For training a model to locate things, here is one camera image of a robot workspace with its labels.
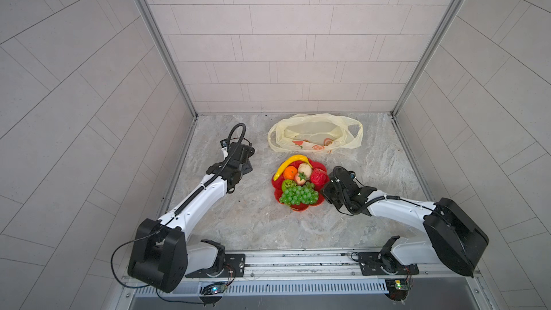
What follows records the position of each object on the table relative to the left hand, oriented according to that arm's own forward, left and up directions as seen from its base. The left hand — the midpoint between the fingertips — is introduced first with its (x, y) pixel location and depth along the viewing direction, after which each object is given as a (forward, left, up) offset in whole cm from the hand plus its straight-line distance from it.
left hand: (243, 161), depth 87 cm
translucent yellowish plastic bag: (+23, -33, -8) cm, 41 cm away
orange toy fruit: (-3, -19, -5) cm, 20 cm away
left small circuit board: (-42, +5, -7) cm, 42 cm away
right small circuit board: (-42, -53, -9) cm, 68 cm away
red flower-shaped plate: (-7, -14, -6) cm, 17 cm away
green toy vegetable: (-14, -23, -1) cm, 26 cm away
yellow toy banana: (+2, -19, -3) cm, 19 cm away
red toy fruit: (-7, -31, -2) cm, 32 cm away
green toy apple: (-9, -18, -2) cm, 21 cm away
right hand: (-9, -30, -8) cm, 33 cm away
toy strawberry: (-7, -23, -1) cm, 24 cm away
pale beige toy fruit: (-1, -26, -3) cm, 26 cm away
